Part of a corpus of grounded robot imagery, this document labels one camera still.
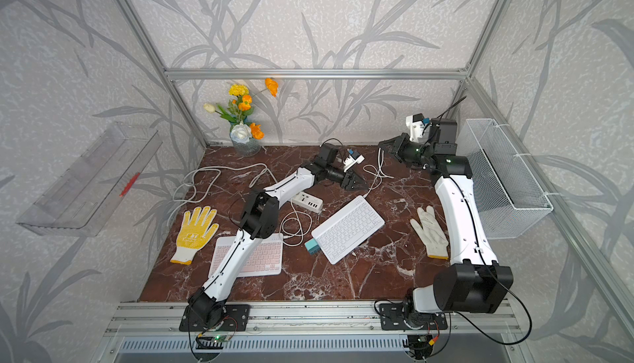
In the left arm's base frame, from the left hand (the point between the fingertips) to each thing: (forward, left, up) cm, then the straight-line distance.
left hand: (364, 185), depth 93 cm
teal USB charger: (-20, +19, -9) cm, 30 cm away
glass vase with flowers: (+13, +45, +12) cm, 48 cm away
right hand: (-2, -1, +25) cm, 25 cm away
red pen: (-14, +69, +20) cm, 73 cm away
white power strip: (-2, +22, -8) cm, 23 cm away
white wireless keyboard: (-14, +7, -8) cm, 17 cm away
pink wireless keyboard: (-25, +35, -11) cm, 44 cm away
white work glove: (-15, -25, -10) cm, 30 cm away
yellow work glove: (-14, +63, -11) cm, 66 cm away
